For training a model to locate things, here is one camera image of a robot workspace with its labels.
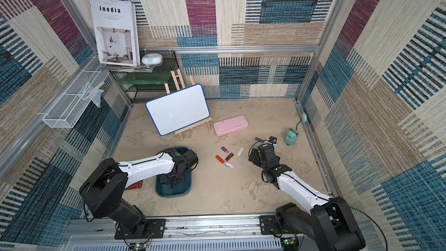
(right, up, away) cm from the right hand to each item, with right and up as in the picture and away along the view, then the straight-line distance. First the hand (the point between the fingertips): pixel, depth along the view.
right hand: (260, 151), depth 89 cm
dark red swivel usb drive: (-15, -4, +5) cm, 17 cm away
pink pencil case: (-17, +12, +16) cm, 26 cm away
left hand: (-43, -13, -3) cm, 45 cm away
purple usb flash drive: (-19, 0, +7) cm, 20 cm away
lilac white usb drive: (-16, -8, +2) cm, 17 cm away
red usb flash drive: (-21, -5, +4) cm, 22 cm away
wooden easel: (-40, +33, -2) cm, 52 cm away
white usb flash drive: (-9, -2, +7) cm, 12 cm away
